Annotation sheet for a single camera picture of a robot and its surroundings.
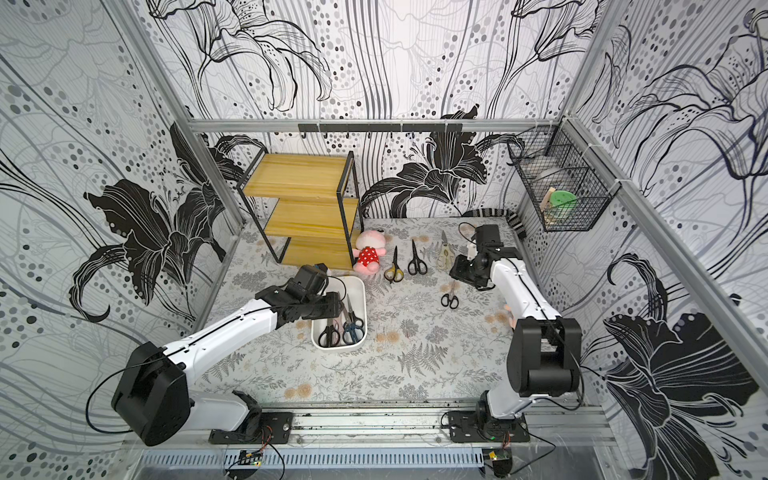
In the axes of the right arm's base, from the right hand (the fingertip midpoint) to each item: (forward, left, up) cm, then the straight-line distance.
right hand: (459, 269), depth 90 cm
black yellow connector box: (-46, -6, -14) cm, 49 cm away
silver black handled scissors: (-15, +40, -10) cm, 44 cm away
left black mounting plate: (-41, +52, -9) cm, 67 cm away
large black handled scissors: (+10, +12, -11) cm, 19 cm away
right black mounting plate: (-40, 0, -10) cm, 41 cm away
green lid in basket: (+8, -25, +20) cm, 33 cm away
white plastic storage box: (0, +33, -10) cm, 35 cm away
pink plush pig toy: (+14, +28, -6) cm, 32 cm away
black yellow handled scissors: (+7, +20, -12) cm, 24 cm away
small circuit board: (-47, +55, -13) cm, 73 cm away
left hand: (-13, +36, -3) cm, 38 cm away
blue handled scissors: (-16, +33, -10) cm, 38 cm away
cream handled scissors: (+14, +1, -11) cm, 18 cm away
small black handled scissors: (-4, +2, -12) cm, 12 cm away
